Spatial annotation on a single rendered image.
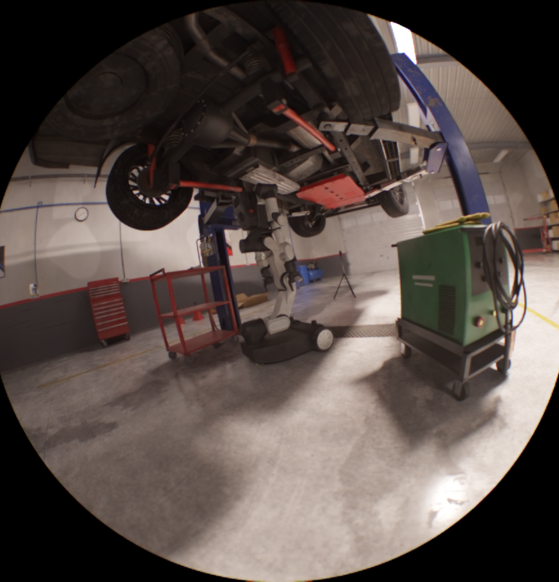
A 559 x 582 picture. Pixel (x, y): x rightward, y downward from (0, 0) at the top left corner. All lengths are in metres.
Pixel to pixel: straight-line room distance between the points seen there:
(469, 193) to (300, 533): 2.16
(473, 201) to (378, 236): 9.16
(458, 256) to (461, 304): 0.19
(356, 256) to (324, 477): 10.63
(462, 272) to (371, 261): 10.05
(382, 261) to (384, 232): 1.48
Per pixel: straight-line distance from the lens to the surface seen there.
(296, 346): 1.60
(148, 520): 0.89
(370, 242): 10.88
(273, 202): 1.56
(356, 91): 0.84
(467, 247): 0.92
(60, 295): 4.79
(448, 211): 11.25
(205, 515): 0.81
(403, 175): 2.46
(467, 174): 2.02
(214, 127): 1.25
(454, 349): 0.99
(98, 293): 4.35
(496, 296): 0.88
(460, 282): 0.94
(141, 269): 5.07
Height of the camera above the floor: 0.67
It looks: 4 degrees down
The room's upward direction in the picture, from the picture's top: 10 degrees counter-clockwise
